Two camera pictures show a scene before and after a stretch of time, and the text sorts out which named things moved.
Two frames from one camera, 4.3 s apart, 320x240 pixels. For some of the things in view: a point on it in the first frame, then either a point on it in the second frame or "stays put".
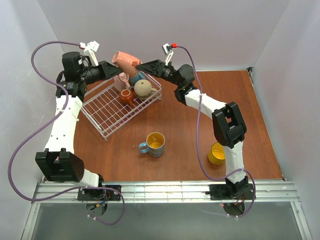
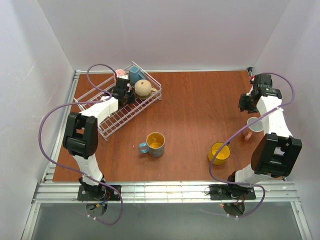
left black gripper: [102, 70] -> [128, 97]
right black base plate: [219, 192] stays put
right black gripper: [158, 68] -> [246, 105]
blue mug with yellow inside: [154, 145] stays put
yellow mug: [216, 156] stays put
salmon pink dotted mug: [125, 62] -> [258, 127]
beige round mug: [143, 89] stays put
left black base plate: [89, 194] stays put
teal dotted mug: [138, 76] stays put
